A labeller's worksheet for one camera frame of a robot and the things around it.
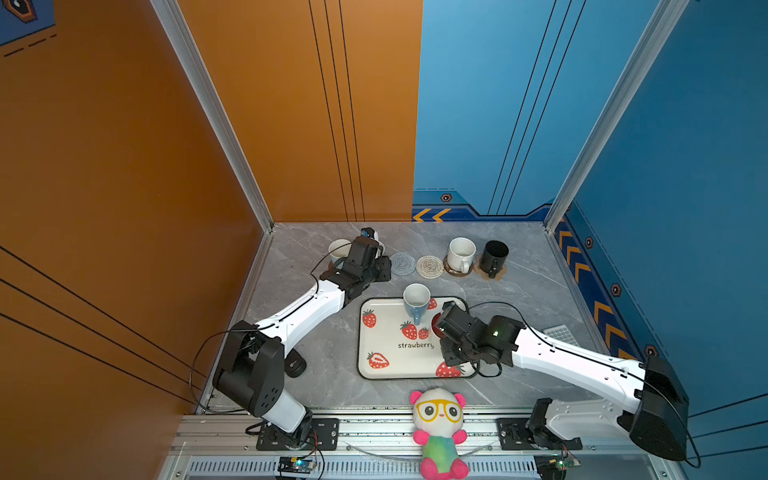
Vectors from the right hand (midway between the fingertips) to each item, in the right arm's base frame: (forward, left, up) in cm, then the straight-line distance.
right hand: (442, 353), depth 78 cm
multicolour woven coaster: (+35, 0, -8) cm, 35 cm away
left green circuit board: (-23, +37, -10) cm, 44 cm away
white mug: (+34, -10, 0) cm, 35 cm away
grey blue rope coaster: (+37, +10, -8) cm, 39 cm away
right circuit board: (-23, -25, -11) cm, 36 cm away
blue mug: (+19, +6, -3) cm, 20 cm away
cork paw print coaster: (+30, -23, -7) cm, 39 cm away
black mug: (+33, -20, 0) cm, 38 cm away
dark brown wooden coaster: (+32, -8, -8) cm, 34 cm away
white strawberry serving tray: (+5, +14, -7) cm, 16 cm away
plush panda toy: (-14, +2, -2) cm, 14 cm away
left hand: (+24, +15, +9) cm, 30 cm away
